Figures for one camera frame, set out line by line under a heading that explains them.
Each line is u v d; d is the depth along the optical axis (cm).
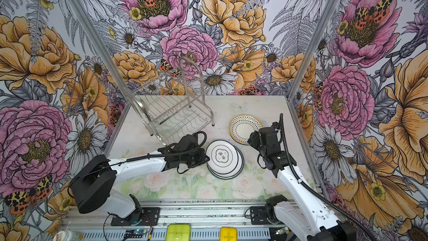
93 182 45
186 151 65
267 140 59
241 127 102
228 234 70
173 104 115
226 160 87
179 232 70
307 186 47
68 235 63
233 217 76
